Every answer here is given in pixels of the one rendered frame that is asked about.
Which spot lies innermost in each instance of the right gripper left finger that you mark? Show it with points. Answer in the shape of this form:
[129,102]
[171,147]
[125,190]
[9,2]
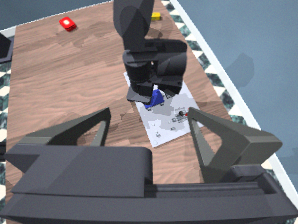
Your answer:
[67,133]

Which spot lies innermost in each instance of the red tin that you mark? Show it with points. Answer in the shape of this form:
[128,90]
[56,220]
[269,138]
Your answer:
[67,23]

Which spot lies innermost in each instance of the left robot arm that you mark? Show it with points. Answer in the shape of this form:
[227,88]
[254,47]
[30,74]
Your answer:
[132,20]

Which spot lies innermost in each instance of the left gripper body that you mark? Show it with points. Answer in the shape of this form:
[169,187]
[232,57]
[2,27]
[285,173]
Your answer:
[133,94]

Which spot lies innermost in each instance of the blue flat plate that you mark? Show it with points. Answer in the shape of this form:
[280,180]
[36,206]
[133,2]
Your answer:
[156,99]

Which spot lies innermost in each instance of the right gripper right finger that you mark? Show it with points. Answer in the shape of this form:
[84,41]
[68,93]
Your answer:
[242,145]

